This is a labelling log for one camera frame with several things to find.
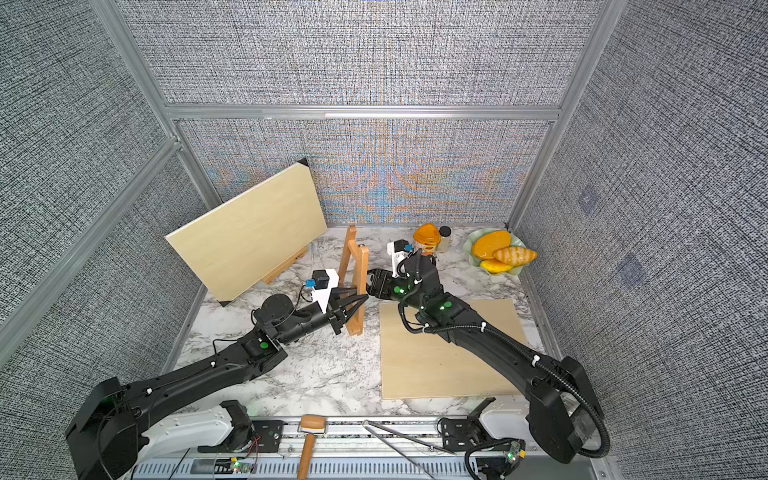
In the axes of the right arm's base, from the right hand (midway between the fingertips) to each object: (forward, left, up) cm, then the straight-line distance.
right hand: (361, 271), depth 73 cm
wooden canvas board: (+14, +39, -7) cm, 42 cm away
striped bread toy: (+19, -50, -19) cm, 56 cm away
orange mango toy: (+27, -42, -22) cm, 55 cm away
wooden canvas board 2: (-15, -18, -26) cm, 35 cm away
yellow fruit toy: (+18, -44, -23) cm, 53 cm away
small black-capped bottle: (+29, -27, -18) cm, 44 cm away
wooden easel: (+18, +29, -23) cm, 41 cm away
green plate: (+25, -36, -23) cm, 49 cm away
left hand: (-8, -2, +3) cm, 9 cm away
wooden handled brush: (-30, +13, -25) cm, 41 cm away
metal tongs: (-29, -1, -26) cm, 39 cm away
